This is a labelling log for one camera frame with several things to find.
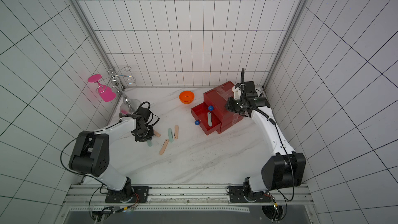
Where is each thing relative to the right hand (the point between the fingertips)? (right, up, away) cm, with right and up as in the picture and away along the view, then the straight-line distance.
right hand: (227, 104), depth 83 cm
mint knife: (-33, -20, +10) cm, 40 cm away
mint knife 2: (-45, -23, +6) cm, 51 cm away
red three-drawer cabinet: (+1, +9, +6) cm, 10 cm away
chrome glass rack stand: (-65, -1, +21) cm, 68 cm away
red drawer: (-11, -9, +10) cm, 17 cm away
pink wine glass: (-77, +7, +16) cm, 79 cm away
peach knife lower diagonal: (-37, -25, +7) cm, 45 cm away
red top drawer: (-6, +1, +1) cm, 6 cm away
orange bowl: (-25, +4, +28) cm, 38 cm away
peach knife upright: (-30, -19, +11) cm, 37 cm away
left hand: (-46, -22, +7) cm, 51 cm away
